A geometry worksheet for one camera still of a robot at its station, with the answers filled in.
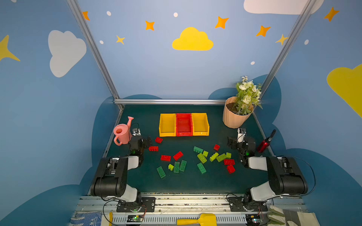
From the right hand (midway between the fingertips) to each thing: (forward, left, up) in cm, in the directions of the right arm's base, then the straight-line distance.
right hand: (238, 135), depth 95 cm
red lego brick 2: (-15, +41, -5) cm, 44 cm away
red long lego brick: (-17, +48, -5) cm, 51 cm away
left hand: (-5, +64, +1) cm, 64 cm away
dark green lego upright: (-23, +41, -5) cm, 47 cm away
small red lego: (-7, +14, -6) cm, 17 cm away
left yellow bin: (+9, +51, -6) cm, 52 cm away
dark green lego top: (-11, +27, -4) cm, 30 cm away
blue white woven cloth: (-52, +80, -5) cm, 96 cm away
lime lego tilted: (-14, +17, -5) cm, 23 cm away
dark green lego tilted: (-22, +37, -4) cm, 43 cm away
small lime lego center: (-12, +22, -6) cm, 26 cm away
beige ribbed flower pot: (+12, +4, +4) cm, 13 cm away
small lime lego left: (-23, +44, -4) cm, 50 cm away
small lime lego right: (-12, +7, -6) cm, 15 cm away
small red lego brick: (-4, +55, -4) cm, 56 cm away
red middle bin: (+11, +38, -5) cm, 40 cm away
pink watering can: (-6, +77, +6) cm, 77 cm away
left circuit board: (-50, +59, -6) cm, 78 cm away
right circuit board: (-47, -2, -8) cm, 47 cm away
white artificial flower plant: (+15, -2, +23) cm, 28 cm away
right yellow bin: (+14, +25, -8) cm, 30 cm away
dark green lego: (-26, +50, -6) cm, 57 cm away
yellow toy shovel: (-48, +24, -6) cm, 54 cm away
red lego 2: (-22, +7, -6) cm, 23 cm away
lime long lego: (-16, +25, -6) cm, 30 cm away
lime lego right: (-14, +11, -7) cm, 19 cm away
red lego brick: (-12, +57, -3) cm, 58 cm away
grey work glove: (-45, -14, -5) cm, 47 cm away
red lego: (-17, +7, -5) cm, 19 cm away
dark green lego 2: (-22, +25, -5) cm, 34 cm away
